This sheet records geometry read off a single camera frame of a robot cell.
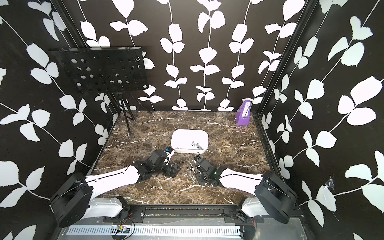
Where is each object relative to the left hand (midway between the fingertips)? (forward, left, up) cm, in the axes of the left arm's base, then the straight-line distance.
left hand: (176, 165), depth 85 cm
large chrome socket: (+14, -15, -5) cm, 21 cm away
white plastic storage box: (+19, -8, -5) cm, 21 cm away
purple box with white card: (+35, -48, +2) cm, 59 cm away
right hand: (-3, -13, -4) cm, 14 cm away
